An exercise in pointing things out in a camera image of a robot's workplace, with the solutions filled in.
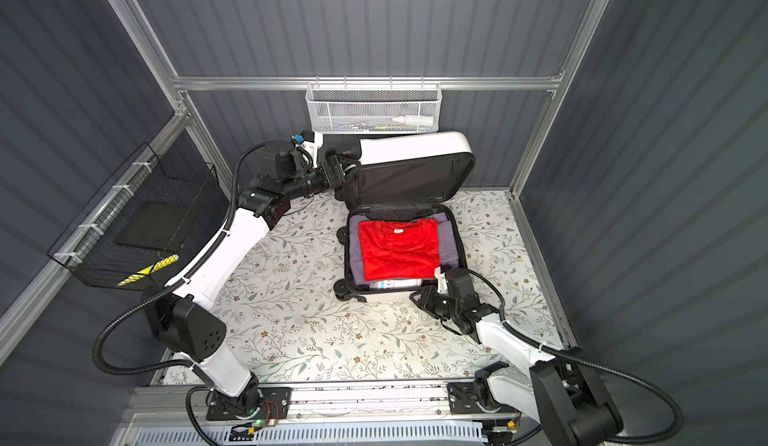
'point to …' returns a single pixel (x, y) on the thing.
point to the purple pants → (447, 241)
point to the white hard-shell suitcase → (406, 175)
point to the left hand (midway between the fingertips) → (355, 167)
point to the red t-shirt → (405, 248)
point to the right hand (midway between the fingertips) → (416, 300)
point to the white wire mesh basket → (374, 107)
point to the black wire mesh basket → (153, 210)
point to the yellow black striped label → (148, 271)
